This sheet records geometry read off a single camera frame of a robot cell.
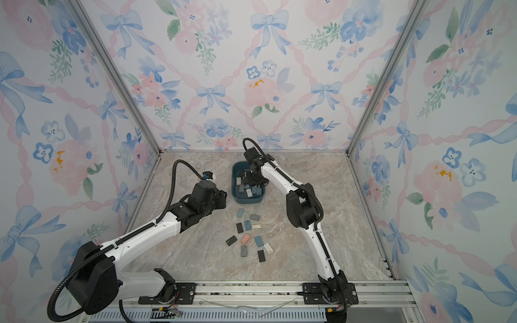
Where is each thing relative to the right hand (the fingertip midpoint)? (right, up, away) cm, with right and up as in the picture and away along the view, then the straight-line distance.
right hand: (257, 180), depth 102 cm
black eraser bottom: (+2, -31, -19) cm, 36 cm away
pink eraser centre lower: (-5, -25, -14) cm, 29 cm away
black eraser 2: (-12, -26, -16) cm, 33 cm away
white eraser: (-10, -1, +4) cm, 11 cm away
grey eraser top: (-1, -17, -8) cm, 19 cm away
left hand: (-13, -5, -18) cm, 23 cm away
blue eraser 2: (-4, -20, -12) cm, 23 cm away
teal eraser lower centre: (+1, -26, -15) cm, 30 cm away
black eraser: (-8, -21, -12) cm, 25 cm away
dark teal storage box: (-8, -6, -1) cm, 10 cm away
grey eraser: (-8, -4, +1) cm, 9 cm away
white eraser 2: (-4, -6, -1) cm, 7 cm away
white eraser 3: (+5, -28, -17) cm, 33 cm away
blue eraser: (0, -5, -1) cm, 5 cm away
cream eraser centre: (+1, -20, -12) cm, 23 cm away
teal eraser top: (-8, -14, -7) cm, 18 cm away
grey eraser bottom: (-5, -29, -17) cm, 34 cm away
